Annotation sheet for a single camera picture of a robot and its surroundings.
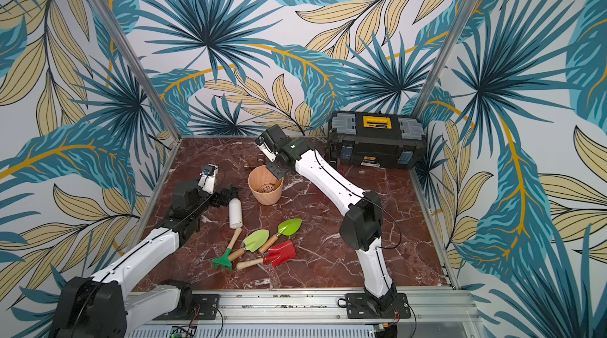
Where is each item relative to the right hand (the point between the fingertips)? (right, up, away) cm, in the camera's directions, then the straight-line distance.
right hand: (261, 174), depth 82 cm
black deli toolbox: (+45, +14, +17) cm, 50 cm away
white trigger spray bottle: (-11, -15, +8) cm, 21 cm away
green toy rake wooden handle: (-12, -29, -2) cm, 32 cm away
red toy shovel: (+5, -29, +2) cm, 30 cm away
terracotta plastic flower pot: (-2, -7, +18) cm, 19 cm away
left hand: (-16, -3, +3) cm, 17 cm away
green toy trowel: (+8, -20, +6) cm, 23 cm away
